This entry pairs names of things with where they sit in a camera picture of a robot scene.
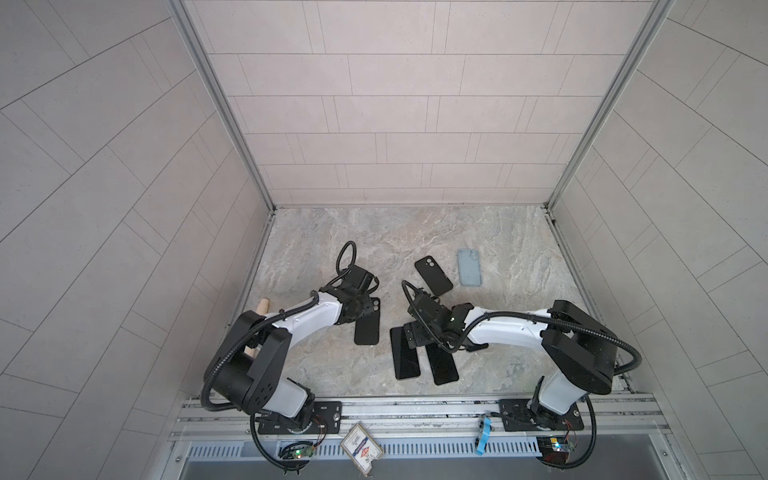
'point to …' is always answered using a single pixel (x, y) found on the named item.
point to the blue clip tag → (485, 436)
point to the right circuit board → (553, 449)
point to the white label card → (361, 448)
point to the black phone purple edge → (405, 359)
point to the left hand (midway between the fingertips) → (372, 303)
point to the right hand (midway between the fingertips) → (413, 337)
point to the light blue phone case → (469, 267)
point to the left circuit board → (296, 450)
